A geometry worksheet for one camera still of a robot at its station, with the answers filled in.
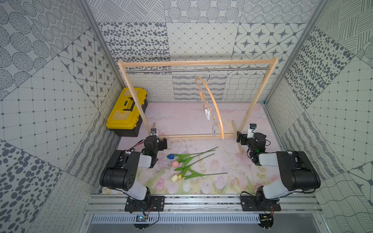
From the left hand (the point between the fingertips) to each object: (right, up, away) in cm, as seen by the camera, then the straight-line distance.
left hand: (157, 137), depth 95 cm
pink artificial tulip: (+20, -17, -11) cm, 28 cm away
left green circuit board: (-2, -37, -24) cm, 44 cm away
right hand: (+59, +3, 0) cm, 59 cm away
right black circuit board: (+61, -39, -23) cm, 76 cm away
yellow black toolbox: (-19, +12, -7) cm, 23 cm away
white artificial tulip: (+14, -20, -17) cm, 30 cm away
